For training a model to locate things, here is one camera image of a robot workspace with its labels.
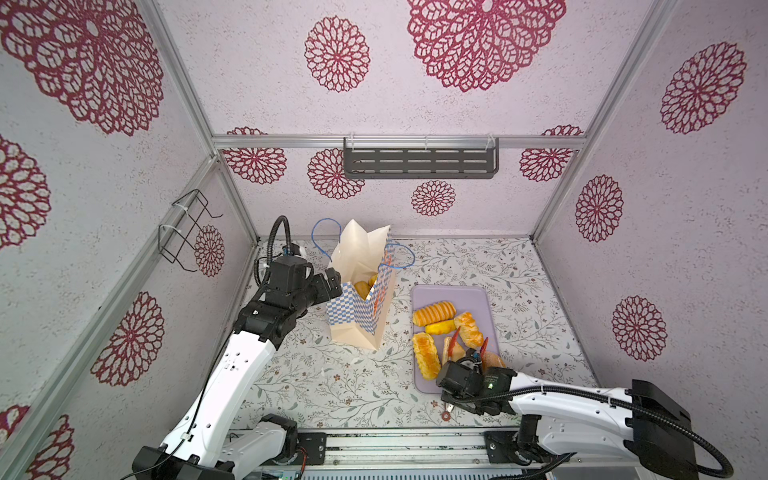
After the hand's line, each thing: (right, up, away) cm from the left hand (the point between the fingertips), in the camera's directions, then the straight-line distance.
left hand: (323, 285), depth 76 cm
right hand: (+31, -29, +5) cm, 43 cm away
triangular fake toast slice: (+36, -20, +9) cm, 42 cm away
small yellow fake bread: (+33, -14, +15) cm, 39 cm away
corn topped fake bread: (+28, -21, +10) cm, 36 cm away
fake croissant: (+41, -14, +13) cm, 45 cm away
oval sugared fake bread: (+46, -22, +8) cm, 52 cm away
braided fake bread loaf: (+33, -10, +19) cm, 39 cm away
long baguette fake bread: (+7, -2, +26) cm, 27 cm away
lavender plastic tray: (+44, -6, +28) cm, 52 cm away
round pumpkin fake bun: (+11, 0, -8) cm, 14 cm away
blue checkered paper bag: (+9, +6, +24) cm, 26 cm away
